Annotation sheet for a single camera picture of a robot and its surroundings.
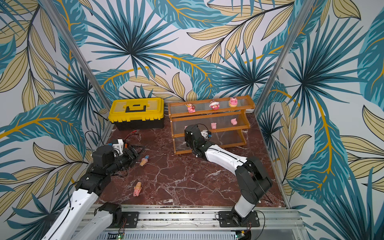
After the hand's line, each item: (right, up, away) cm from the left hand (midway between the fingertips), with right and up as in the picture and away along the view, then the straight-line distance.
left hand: (143, 152), depth 73 cm
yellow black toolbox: (-13, +21, +27) cm, 37 cm away
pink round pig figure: (+47, +26, +10) cm, 55 cm away
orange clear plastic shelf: (+51, +19, +41) cm, 68 cm away
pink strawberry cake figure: (+36, +24, +7) cm, 44 cm away
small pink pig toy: (+50, +16, +20) cm, 56 cm away
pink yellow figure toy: (+23, +22, +5) cm, 33 cm away
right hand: (+19, +12, +13) cm, 26 cm away
